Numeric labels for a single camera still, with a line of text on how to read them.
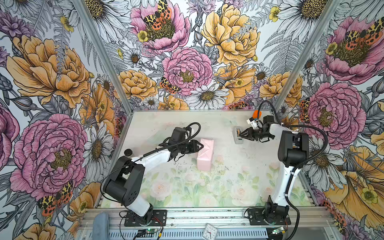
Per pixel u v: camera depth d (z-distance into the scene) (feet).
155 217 2.40
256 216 2.43
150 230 2.35
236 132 3.41
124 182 1.48
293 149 1.89
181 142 2.11
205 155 2.73
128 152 2.86
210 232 2.26
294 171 1.92
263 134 2.92
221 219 2.50
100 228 2.31
